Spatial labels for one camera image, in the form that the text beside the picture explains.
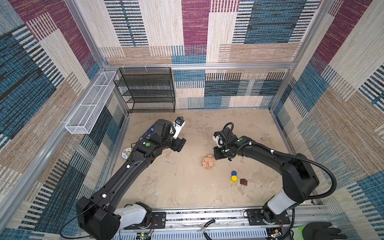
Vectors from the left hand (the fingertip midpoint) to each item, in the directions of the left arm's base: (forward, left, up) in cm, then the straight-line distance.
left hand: (178, 133), depth 77 cm
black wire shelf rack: (+44, +25, -6) cm, 51 cm away
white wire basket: (+4, +43, +9) cm, 45 cm away
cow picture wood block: (-8, -14, -20) cm, 26 cm away
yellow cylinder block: (-15, -30, -23) cm, 41 cm away
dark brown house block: (-17, -35, -24) cm, 46 cm away
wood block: (-4, -13, -20) cm, 24 cm away
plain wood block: (-8, -17, -20) cm, 27 cm away
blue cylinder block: (-12, -31, -23) cm, 40 cm away
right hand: (-5, -20, -17) cm, 27 cm away
